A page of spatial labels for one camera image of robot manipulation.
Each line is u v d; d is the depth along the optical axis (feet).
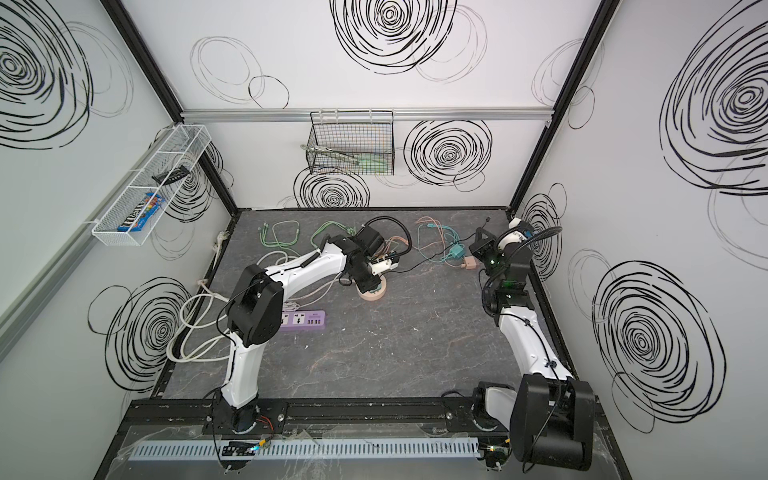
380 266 2.73
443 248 3.54
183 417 2.48
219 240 3.67
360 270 2.55
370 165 3.25
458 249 3.36
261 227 3.74
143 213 2.23
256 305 1.73
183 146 2.99
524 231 2.23
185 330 3.04
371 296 3.09
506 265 1.95
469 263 3.33
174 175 2.60
